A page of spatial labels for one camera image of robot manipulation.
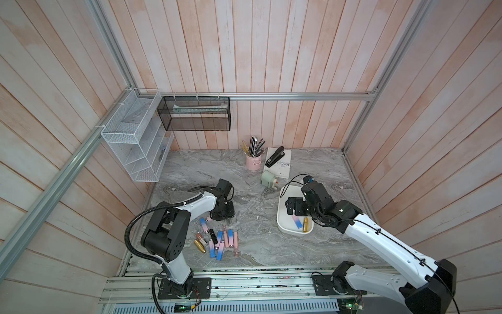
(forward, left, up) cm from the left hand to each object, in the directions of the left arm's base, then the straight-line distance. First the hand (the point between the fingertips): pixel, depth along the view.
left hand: (229, 218), depth 92 cm
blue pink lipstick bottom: (-14, +7, +2) cm, 15 cm away
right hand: (0, -28, +16) cm, 32 cm away
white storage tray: (-3, -30, 0) cm, 30 cm away
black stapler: (+36, -25, +4) cm, 44 cm away
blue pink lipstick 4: (-16, +3, 0) cm, 16 cm away
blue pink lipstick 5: (-10, -1, +1) cm, 10 cm away
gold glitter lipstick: (-13, +12, 0) cm, 18 cm away
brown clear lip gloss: (-9, +13, 0) cm, 16 cm away
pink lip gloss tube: (-9, +1, +1) cm, 9 cm away
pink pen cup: (+28, -12, +7) cm, 32 cm away
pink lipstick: (-11, -4, +1) cm, 12 cm away
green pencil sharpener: (+18, -20, +7) cm, 27 cm away
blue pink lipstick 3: (-10, +4, +1) cm, 11 cm away
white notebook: (+31, -29, +1) cm, 42 cm away
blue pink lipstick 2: (-4, +11, +1) cm, 12 cm away
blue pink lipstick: (-2, -32, 0) cm, 32 cm away
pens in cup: (+37, -13, +10) cm, 40 cm away
